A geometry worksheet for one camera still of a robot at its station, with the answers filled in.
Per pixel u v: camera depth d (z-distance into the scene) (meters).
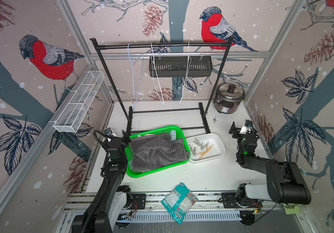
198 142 0.93
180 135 0.92
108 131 0.68
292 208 0.70
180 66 1.06
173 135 0.94
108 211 0.47
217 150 0.92
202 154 0.90
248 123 0.73
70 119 0.70
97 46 0.62
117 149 0.60
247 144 0.66
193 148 0.92
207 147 0.93
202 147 0.92
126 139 0.77
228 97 1.00
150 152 0.78
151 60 0.88
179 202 0.70
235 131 0.80
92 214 0.41
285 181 0.43
